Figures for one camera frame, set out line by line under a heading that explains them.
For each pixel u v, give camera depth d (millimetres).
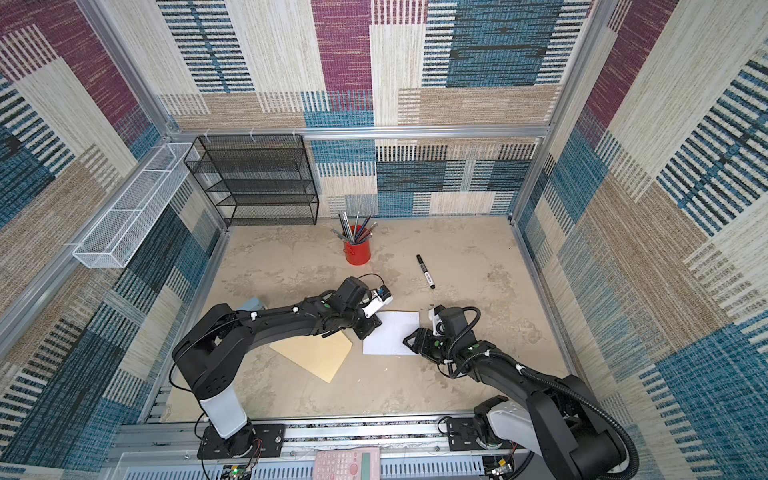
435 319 831
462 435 734
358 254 1032
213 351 477
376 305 807
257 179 1087
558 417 423
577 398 415
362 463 699
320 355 874
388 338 871
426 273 1039
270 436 744
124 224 741
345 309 714
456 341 674
